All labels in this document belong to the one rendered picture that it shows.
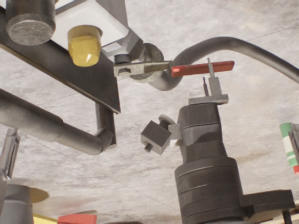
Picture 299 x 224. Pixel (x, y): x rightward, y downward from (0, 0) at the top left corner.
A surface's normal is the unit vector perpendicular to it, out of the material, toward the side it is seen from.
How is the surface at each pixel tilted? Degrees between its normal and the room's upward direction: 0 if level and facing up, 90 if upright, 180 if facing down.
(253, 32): 0
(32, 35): 0
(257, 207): 90
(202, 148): 101
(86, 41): 73
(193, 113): 90
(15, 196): 95
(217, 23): 0
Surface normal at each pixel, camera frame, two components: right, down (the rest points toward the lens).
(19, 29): 0.14, 0.91
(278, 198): 0.40, -0.42
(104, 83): 0.88, -0.30
